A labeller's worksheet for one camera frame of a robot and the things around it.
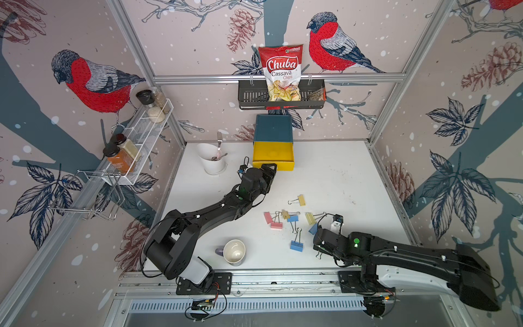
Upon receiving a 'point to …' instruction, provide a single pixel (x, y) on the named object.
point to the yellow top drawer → (280, 153)
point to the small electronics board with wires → (203, 309)
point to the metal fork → (219, 139)
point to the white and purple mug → (233, 251)
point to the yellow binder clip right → (311, 219)
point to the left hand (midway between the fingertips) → (281, 166)
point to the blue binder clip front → (295, 244)
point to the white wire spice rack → (145, 132)
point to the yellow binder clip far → (301, 200)
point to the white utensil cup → (208, 154)
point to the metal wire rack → (98, 195)
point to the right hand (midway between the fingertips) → (319, 243)
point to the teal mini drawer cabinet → (273, 128)
